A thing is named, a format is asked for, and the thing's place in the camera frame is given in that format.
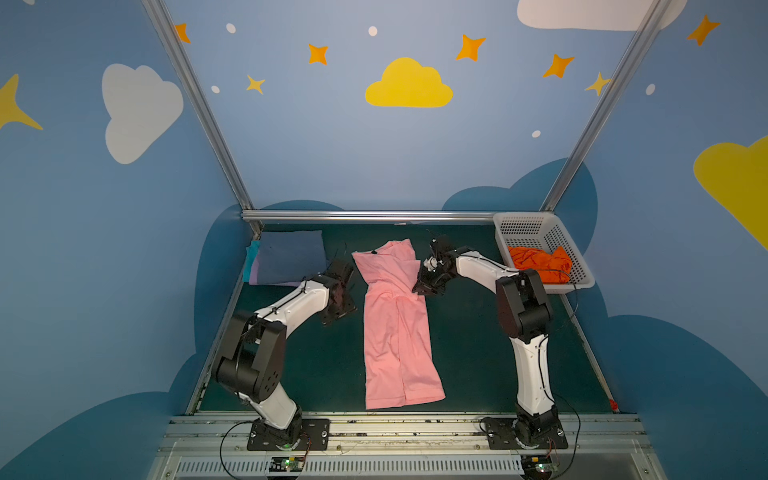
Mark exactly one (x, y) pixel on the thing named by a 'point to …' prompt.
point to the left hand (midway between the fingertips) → (348, 312)
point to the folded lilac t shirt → (254, 276)
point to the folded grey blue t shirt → (290, 256)
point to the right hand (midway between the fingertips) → (415, 287)
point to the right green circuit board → (537, 467)
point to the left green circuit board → (286, 464)
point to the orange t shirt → (553, 267)
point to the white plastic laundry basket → (541, 231)
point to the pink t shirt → (399, 362)
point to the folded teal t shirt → (252, 252)
